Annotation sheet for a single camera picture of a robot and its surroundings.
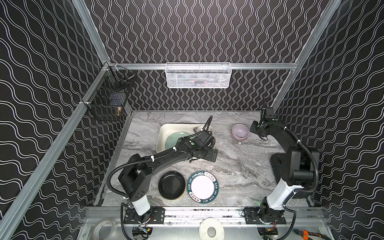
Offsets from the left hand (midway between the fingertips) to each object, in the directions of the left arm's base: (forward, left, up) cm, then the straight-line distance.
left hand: (210, 151), depth 83 cm
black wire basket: (+27, +65, +13) cm, 72 cm away
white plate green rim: (-15, +4, -14) cm, 21 cm away
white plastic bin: (+21, +30, -7) cm, 37 cm away
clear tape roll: (-39, +52, -10) cm, 66 cm away
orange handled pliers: (-34, -44, -15) cm, 58 cm away
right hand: (+18, -29, -2) cm, 34 cm away
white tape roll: (-31, 0, -14) cm, 35 cm away
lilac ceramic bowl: (+22, -22, -10) cm, 32 cm away
